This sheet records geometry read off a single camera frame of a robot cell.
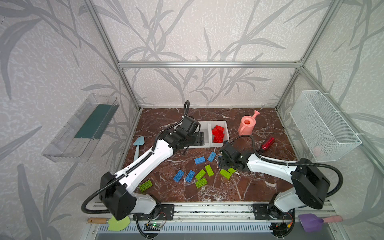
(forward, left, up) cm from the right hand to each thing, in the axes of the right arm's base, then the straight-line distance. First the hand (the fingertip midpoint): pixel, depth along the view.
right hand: (223, 157), depth 89 cm
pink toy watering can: (+20, -17, +6) cm, 27 cm away
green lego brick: (-9, +14, -4) cm, 17 cm away
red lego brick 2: (+19, +2, 0) cm, 19 cm away
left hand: (+5, +13, +17) cm, 22 cm away
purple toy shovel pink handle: (-32, -40, -4) cm, 51 cm away
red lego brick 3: (+13, +2, 0) cm, 13 cm away
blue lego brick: (-1, +14, -4) cm, 15 cm away
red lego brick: (+19, +2, 0) cm, 20 cm away
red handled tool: (+11, -31, -2) cm, 32 cm away
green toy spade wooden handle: (-33, +55, -5) cm, 65 cm away
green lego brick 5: (-16, +44, -2) cm, 46 cm away
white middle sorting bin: (+22, +10, +1) cm, 24 cm away
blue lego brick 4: (-10, +20, -3) cm, 22 cm away
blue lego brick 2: (+2, +7, -4) cm, 8 cm away
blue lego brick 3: (-10, +26, -3) cm, 28 cm away
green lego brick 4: (-9, -1, -2) cm, 10 cm away
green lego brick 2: (-7, +8, -3) cm, 11 cm away
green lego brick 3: (-14, +13, -4) cm, 19 cm away
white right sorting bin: (+25, -2, 0) cm, 25 cm away
